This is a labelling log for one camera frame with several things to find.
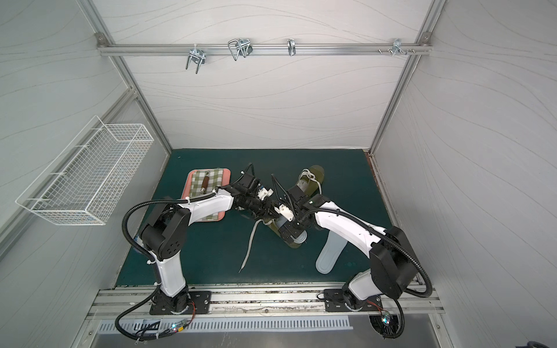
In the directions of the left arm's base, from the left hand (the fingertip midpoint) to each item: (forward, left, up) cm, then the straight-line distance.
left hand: (280, 217), depth 85 cm
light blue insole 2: (-8, -22, -9) cm, 25 cm away
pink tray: (+22, +39, -6) cm, 45 cm away
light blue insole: (0, 0, -3) cm, 3 cm away
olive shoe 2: (+22, -13, -3) cm, 26 cm away
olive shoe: (-2, +3, -3) cm, 4 cm away
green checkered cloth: (+24, +34, -8) cm, 43 cm away
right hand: (-3, -5, -1) cm, 6 cm away
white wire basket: (+2, +63, +25) cm, 67 cm away
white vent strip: (-34, +18, -9) cm, 40 cm away
